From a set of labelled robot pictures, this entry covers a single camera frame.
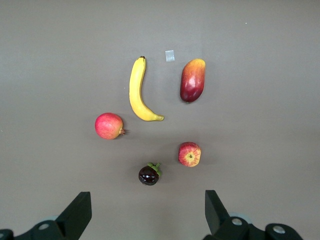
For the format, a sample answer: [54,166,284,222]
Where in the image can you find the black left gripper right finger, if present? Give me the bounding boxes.
[203,189,304,240]

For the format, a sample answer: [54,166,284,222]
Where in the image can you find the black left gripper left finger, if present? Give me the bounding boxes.
[14,191,93,240]

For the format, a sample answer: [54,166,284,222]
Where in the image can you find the red yellow apple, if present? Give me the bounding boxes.
[177,141,202,168]

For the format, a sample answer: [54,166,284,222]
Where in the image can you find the yellow banana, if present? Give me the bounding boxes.
[128,55,165,122]

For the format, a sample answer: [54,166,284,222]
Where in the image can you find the dark purple mangosteen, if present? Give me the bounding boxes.
[138,162,163,186]

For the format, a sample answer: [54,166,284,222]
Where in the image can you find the red pomegranate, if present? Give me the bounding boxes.
[94,112,128,140]

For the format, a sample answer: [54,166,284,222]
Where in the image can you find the red yellow mango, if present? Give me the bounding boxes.
[179,58,207,104]

